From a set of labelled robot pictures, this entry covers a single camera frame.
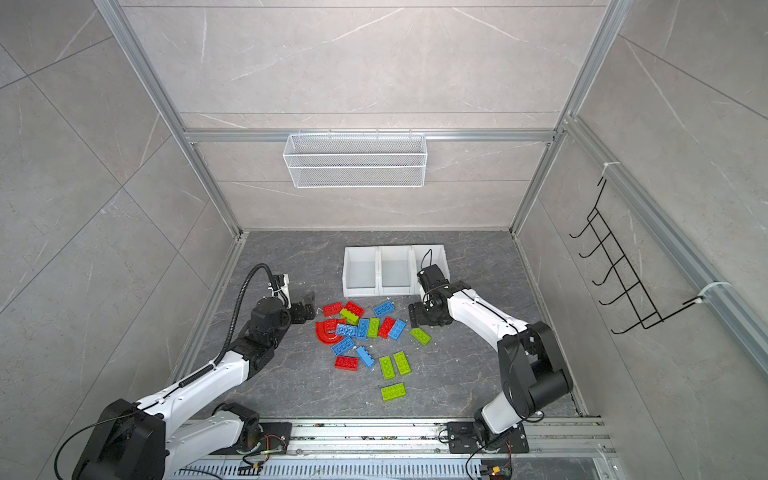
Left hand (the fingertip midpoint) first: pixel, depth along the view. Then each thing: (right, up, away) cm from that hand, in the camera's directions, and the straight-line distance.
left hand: (298, 288), depth 85 cm
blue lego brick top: (+25, -9, +12) cm, 29 cm away
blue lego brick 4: (+12, -18, +3) cm, 22 cm away
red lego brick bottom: (+14, -22, +1) cm, 26 cm away
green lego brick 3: (+26, -23, 0) cm, 35 cm away
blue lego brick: (+14, -14, +5) cm, 20 cm away
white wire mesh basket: (+16, +42, +15) cm, 48 cm away
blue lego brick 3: (+29, -13, +6) cm, 33 cm away
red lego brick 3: (+25, -13, +6) cm, 29 cm away
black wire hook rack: (+80, 0, -21) cm, 83 cm away
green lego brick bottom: (+28, -28, -6) cm, 40 cm away
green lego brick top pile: (+14, -10, +8) cm, 19 cm away
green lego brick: (+22, -14, +8) cm, 27 cm away
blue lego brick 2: (+18, -14, +8) cm, 24 cm away
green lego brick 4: (+30, -22, -1) cm, 37 cm away
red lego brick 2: (+15, -8, +11) cm, 20 cm away
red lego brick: (+8, -8, +10) cm, 15 cm away
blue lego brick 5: (+20, -20, 0) cm, 28 cm away
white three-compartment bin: (+26, +4, +19) cm, 32 cm away
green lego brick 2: (+37, -16, +5) cm, 40 cm away
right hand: (+37, -9, +5) cm, 38 cm away
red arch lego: (+7, -14, +7) cm, 17 cm away
